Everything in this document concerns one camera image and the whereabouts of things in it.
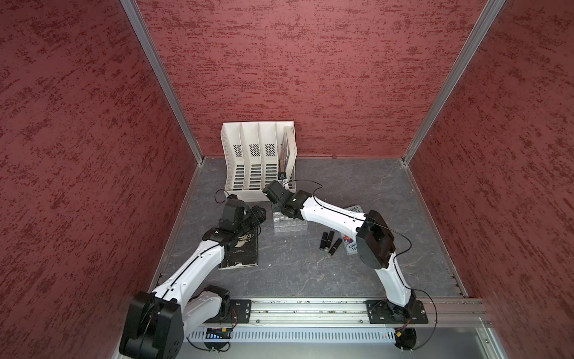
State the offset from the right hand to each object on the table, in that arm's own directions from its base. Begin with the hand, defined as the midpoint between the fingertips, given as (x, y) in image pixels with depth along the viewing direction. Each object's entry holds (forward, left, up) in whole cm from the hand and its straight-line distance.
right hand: (282, 201), depth 91 cm
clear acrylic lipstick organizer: (-4, 0, -12) cm, 12 cm away
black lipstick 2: (-13, -19, -9) cm, 25 cm away
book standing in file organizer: (+16, -3, +13) cm, 21 cm away
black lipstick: (-15, -17, -10) cm, 24 cm away
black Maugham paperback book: (-17, +16, -8) cm, 25 cm away
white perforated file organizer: (+32, +14, -3) cm, 35 cm away
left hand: (-8, +8, +1) cm, 12 cm away
